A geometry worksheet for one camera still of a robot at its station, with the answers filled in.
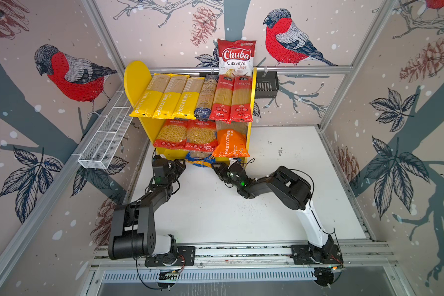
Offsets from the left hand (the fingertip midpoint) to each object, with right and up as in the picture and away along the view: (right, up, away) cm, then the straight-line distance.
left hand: (182, 160), depth 90 cm
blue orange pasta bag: (+8, 0, +9) cm, 11 cm away
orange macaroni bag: (+25, +8, -2) cm, 26 cm away
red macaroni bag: (-6, +13, +5) cm, 16 cm away
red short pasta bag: (+9, +13, +3) cm, 16 cm away
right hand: (+13, -6, +4) cm, 15 cm away
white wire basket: (-29, +13, -13) cm, 34 cm away
